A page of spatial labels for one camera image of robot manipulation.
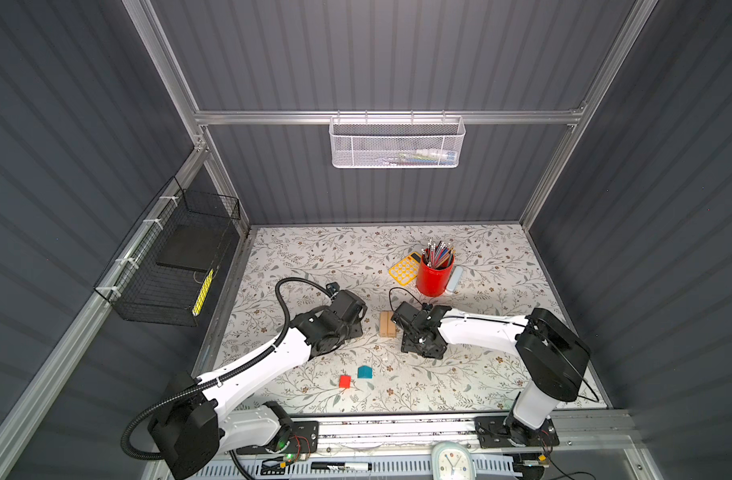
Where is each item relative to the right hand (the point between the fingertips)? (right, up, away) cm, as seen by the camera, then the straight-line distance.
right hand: (416, 350), depth 88 cm
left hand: (-18, +10, -7) cm, 21 cm away
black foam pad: (-59, +31, -14) cm, 68 cm away
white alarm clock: (+5, -19, -20) cm, 28 cm away
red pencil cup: (+6, +23, +2) cm, 24 cm away
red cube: (-21, -7, -6) cm, 23 cm away
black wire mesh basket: (-63, +25, -16) cm, 70 cm away
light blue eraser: (+16, +22, +12) cm, 29 cm away
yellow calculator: (-1, +24, +17) cm, 29 cm away
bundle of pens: (+8, +28, +7) cm, 30 cm away
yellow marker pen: (-52, +17, -22) cm, 60 cm away
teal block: (-15, -5, -4) cm, 16 cm away
